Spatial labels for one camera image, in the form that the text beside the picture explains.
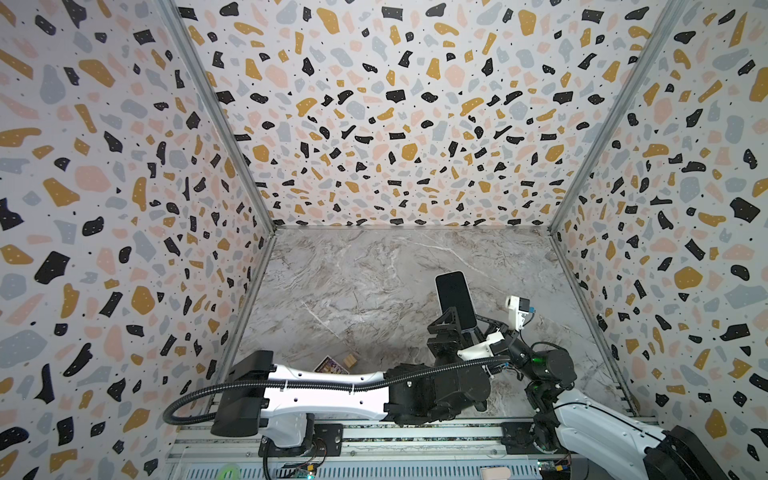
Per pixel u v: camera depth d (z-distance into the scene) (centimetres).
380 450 73
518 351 66
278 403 39
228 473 70
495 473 69
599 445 56
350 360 86
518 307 67
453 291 71
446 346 56
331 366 84
